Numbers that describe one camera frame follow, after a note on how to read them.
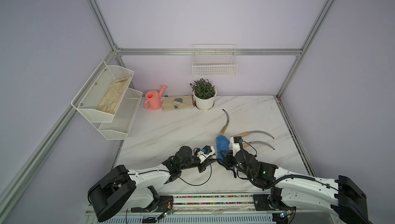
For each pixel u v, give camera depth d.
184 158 0.62
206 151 0.65
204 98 1.00
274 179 0.54
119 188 0.42
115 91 0.82
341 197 0.42
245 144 0.68
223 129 1.01
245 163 0.55
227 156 0.68
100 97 0.78
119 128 0.90
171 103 1.15
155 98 1.05
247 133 0.98
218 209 0.73
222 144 0.77
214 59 0.95
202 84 1.02
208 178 0.82
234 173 0.73
